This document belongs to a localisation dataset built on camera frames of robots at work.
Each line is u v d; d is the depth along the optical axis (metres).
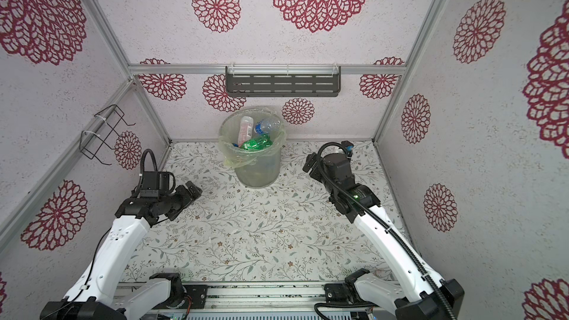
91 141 0.73
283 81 0.94
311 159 0.65
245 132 0.90
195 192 0.72
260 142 0.81
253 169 0.90
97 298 0.39
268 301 0.73
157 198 0.58
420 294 0.38
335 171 0.53
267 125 0.97
